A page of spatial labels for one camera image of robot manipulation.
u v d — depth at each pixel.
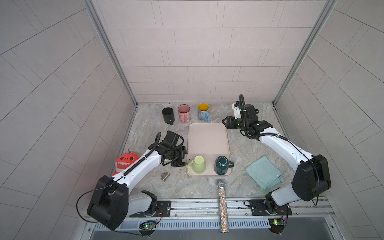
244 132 0.63
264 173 0.81
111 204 0.39
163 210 0.71
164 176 0.80
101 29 0.77
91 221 0.40
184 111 1.00
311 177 0.45
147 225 0.64
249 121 0.63
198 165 0.76
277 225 0.68
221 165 0.75
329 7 0.71
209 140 0.96
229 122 0.73
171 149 0.69
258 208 0.71
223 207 0.69
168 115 0.98
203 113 0.99
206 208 0.73
